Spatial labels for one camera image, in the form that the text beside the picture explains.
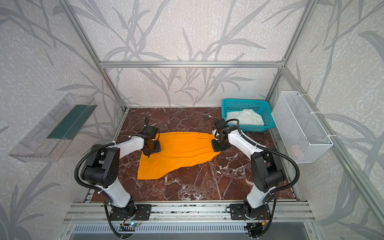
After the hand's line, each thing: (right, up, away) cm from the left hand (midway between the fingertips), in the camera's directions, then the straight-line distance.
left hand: (158, 144), depth 97 cm
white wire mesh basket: (+71, +9, -36) cm, 80 cm away
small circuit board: (-4, -34, -26) cm, 43 cm away
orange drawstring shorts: (+13, -2, -3) cm, 13 cm away
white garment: (+62, +19, +14) cm, 66 cm away
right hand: (+38, +2, -6) cm, 38 cm away
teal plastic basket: (+74, +28, +16) cm, 81 cm away
